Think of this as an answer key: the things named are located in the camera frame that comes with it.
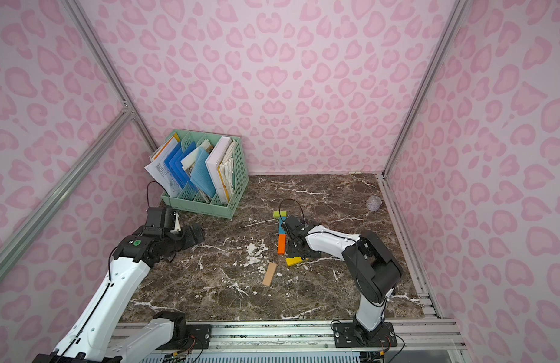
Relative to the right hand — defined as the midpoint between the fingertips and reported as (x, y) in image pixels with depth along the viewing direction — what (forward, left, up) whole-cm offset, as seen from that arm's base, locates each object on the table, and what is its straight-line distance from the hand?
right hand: (300, 251), depth 92 cm
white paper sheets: (+25, +59, +23) cm, 68 cm away
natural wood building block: (-10, +12, +1) cm, 15 cm away
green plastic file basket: (+19, +46, +8) cm, 51 cm away
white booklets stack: (+23, +31, +26) cm, 46 cm away
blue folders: (+28, +53, +22) cm, 64 cm away
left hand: (-3, +37, +19) cm, 42 cm away
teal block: (+14, +9, +2) cm, 16 cm away
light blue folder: (+21, +40, +22) cm, 51 cm away
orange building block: (+3, +8, +1) cm, 8 cm away
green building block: (+18, +10, 0) cm, 21 cm away
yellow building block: (-5, +4, +2) cm, 6 cm away
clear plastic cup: (+25, -35, 0) cm, 43 cm away
